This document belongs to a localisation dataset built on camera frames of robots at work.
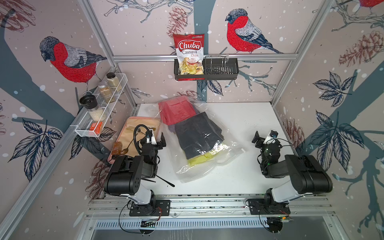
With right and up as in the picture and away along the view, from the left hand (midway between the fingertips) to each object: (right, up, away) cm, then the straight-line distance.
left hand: (157, 131), depth 90 cm
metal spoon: (-20, -13, +3) cm, 24 cm away
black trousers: (+25, -2, -1) cm, 25 cm away
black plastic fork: (+7, -28, -7) cm, 30 cm away
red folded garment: (+10, +13, +12) cm, 21 cm away
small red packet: (-19, +4, -26) cm, 33 cm away
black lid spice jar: (-23, +10, -22) cm, 33 cm away
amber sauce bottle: (-26, -10, +3) cm, 28 cm away
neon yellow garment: (+25, -17, -4) cm, 31 cm away
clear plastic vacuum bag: (+43, -13, -2) cm, 45 cm away
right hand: (+66, -1, 0) cm, 66 cm away
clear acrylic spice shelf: (-26, +7, -19) cm, 33 cm away
